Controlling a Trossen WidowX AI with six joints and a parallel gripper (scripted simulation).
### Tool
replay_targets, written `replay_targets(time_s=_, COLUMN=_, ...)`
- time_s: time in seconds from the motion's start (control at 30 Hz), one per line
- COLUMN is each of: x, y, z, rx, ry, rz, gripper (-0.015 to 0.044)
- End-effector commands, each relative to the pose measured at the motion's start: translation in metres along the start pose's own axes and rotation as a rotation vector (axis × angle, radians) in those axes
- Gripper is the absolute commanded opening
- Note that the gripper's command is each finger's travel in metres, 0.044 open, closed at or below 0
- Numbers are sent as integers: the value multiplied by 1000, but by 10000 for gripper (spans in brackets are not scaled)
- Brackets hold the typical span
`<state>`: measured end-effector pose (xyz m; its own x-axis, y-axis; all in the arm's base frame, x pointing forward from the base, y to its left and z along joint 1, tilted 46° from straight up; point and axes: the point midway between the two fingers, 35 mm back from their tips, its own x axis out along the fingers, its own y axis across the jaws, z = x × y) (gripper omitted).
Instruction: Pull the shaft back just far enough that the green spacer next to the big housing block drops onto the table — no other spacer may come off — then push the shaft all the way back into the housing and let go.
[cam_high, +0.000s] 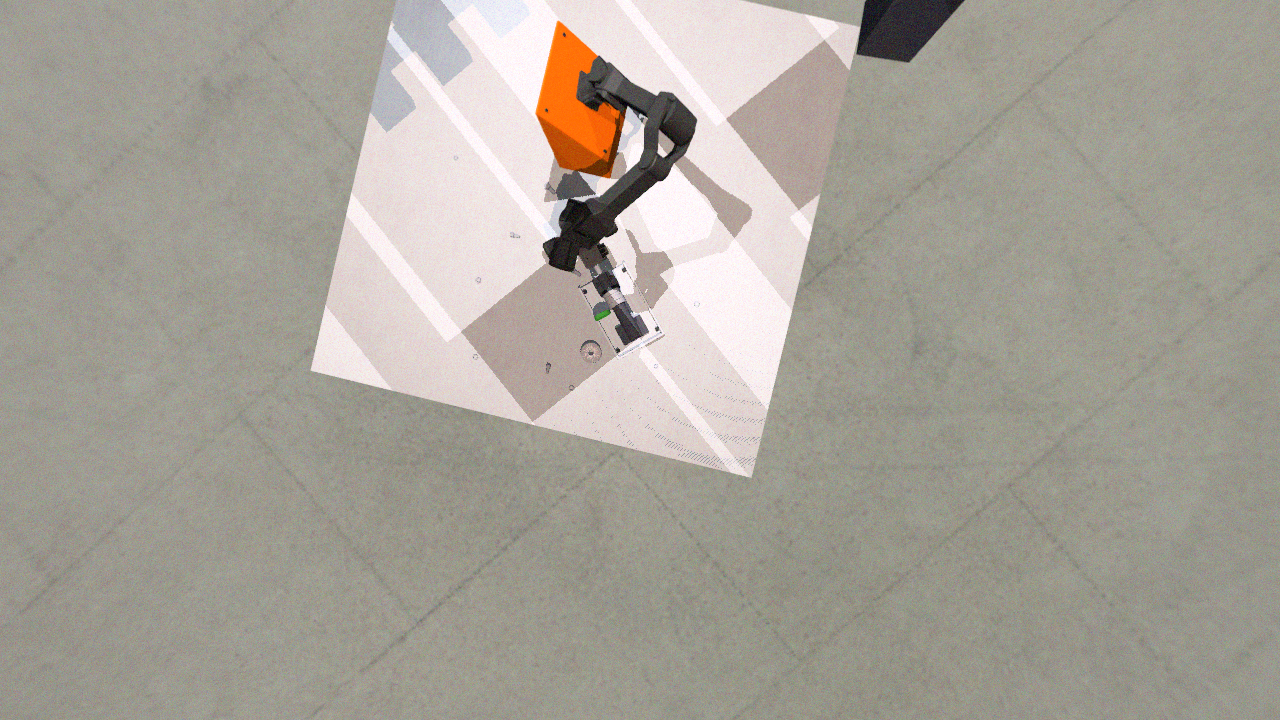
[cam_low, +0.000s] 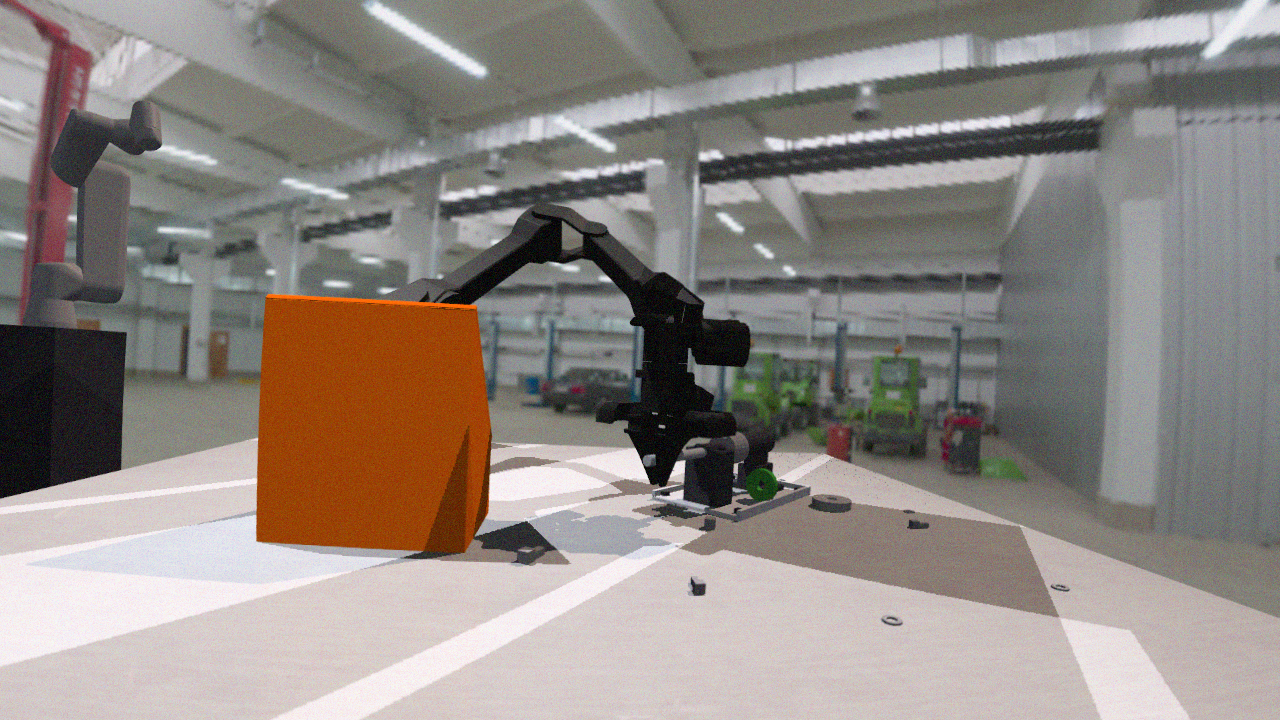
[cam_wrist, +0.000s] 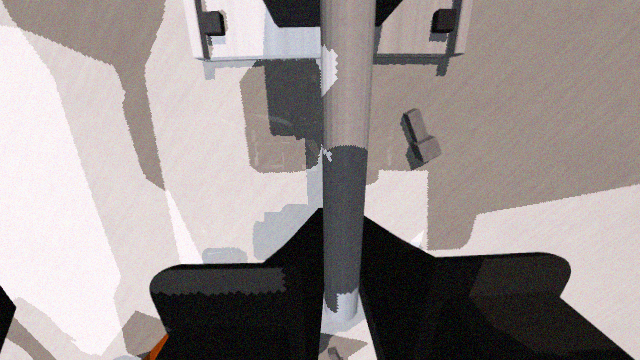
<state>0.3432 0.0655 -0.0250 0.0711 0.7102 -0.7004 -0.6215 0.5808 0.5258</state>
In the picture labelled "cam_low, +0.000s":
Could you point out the green ring spacer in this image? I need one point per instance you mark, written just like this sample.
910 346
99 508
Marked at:
770 485

